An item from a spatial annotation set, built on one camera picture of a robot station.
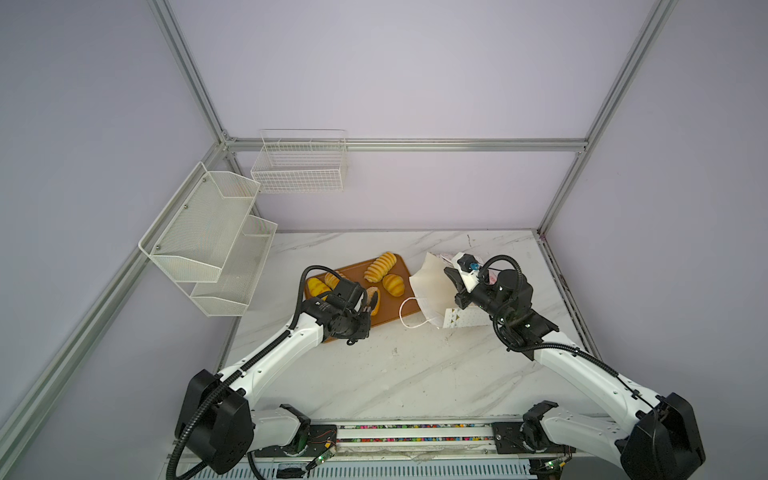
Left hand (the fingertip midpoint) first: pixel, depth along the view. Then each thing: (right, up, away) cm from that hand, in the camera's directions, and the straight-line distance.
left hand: (362, 330), depth 81 cm
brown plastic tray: (+7, +5, +12) cm, 15 cm away
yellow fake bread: (+9, +11, +18) cm, 23 cm away
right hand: (+22, +18, -6) cm, 29 cm away
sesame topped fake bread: (+1, +8, +13) cm, 15 cm away
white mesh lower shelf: (-33, +11, -7) cm, 35 cm away
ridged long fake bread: (+4, +17, +23) cm, 29 cm away
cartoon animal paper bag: (+22, +9, +7) cm, 24 cm away
